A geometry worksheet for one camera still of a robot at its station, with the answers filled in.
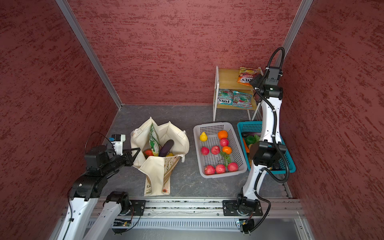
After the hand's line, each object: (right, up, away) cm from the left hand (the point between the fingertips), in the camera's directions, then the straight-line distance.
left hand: (140, 152), depth 71 cm
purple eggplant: (+10, 0, +14) cm, 17 cm away
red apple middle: (+39, -3, +19) cm, 44 cm away
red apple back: (+45, +2, +23) cm, 51 cm away
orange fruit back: (+45, +6, +26) cm, 52 cm away
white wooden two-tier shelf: (+47, +42, +21) cm, 66 cm away
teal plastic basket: (+69, +11, +29) cm, 76 cm away
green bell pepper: (+63, +3, +24) cm, 68 cm away
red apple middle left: (+33, -3, +19) cm, 38 cm away
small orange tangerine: (+47, -2, +19) cm, 50 cm away
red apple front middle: (+41, -12, +11) cm, 44 cm away
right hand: (+60, +37, +11) cm, 71 cm away
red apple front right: (+49, -11, +12) cm, 51 cm away
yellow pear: (+32, +4, +26) cm, 42 cm away
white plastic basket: (+38, +10, +27) cm, 48 cm away
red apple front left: (+35, -12, +10) cm, 38 cm away
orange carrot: (+60, -2, +22) cm, 64 cm away
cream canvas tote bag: (+10, -8, -2) cm, 13 cm away
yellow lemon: (+12, -5, +16) cm, 20 cm away
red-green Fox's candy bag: (+59, +29, +27) cm, 71 cm away
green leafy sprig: (+47, -8, +21) cm, 52 cm away
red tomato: (+2, -2, +8) cm, 8 cm away
